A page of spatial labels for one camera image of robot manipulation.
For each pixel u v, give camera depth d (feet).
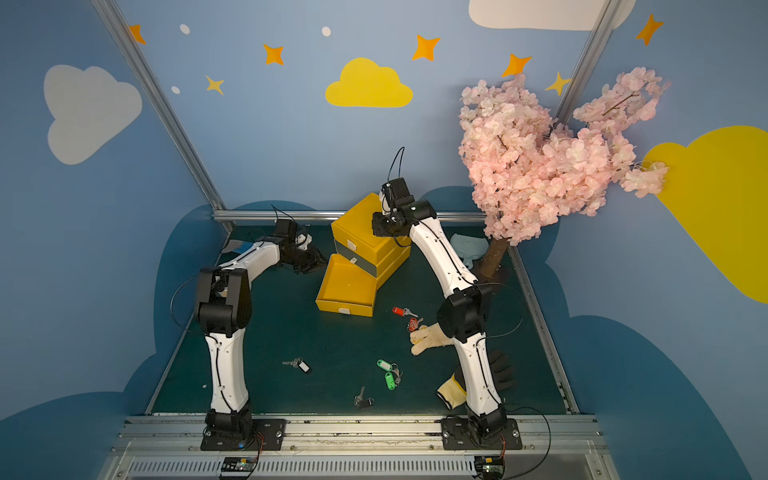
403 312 3.22
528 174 2.30
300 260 3.02
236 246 3.72
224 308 1.93
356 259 3.17
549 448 2.35
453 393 2.62
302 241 3.10
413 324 3.08
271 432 2.45
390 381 2.75
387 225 2.62
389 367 2.82
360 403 2.61
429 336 2.98
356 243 2.95
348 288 3.37
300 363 2.83
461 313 1.85
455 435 2.43
